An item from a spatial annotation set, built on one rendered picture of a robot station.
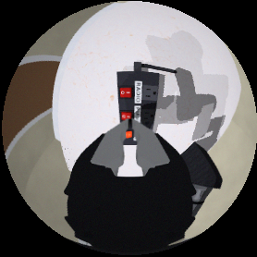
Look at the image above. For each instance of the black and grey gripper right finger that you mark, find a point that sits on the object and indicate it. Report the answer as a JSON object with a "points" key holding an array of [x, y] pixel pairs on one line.
{"points": [[154, 151]]}

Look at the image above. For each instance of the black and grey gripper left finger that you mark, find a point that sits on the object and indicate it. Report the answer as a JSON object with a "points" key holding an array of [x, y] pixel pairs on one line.
{"points": [[106, 151]]}

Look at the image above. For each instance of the black power strip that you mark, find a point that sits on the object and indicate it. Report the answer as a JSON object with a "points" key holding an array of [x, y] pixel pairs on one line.
{"points": [[137, 93]]}

